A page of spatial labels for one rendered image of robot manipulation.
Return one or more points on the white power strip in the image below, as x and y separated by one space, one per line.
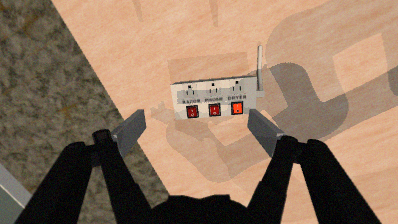
217 97

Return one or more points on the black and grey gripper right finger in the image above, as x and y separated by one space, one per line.
335 198

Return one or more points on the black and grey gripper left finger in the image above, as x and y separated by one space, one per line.
59 197

